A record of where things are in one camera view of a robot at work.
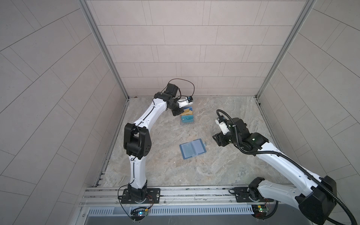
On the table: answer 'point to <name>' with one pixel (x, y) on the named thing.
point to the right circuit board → (259, 210)
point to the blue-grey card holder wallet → (192, 148)
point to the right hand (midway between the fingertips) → (215, 135)
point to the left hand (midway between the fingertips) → (184, 106)
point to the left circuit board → (138, 213)
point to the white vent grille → (127, 210)
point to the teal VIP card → (188, 118)
